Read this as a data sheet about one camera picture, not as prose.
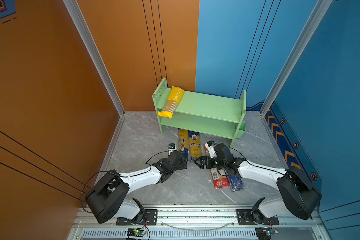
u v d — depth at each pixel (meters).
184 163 0.80
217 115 0.83
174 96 0.87
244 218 0.72
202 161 0.77
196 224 0.73
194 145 0.97
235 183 0.81
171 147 0.79
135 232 0.71
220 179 0.83
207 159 0.76
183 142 0.99
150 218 0.74
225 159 0.67
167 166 0.67
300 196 0.43
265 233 0.70
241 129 0.99
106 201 0.43
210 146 0.79
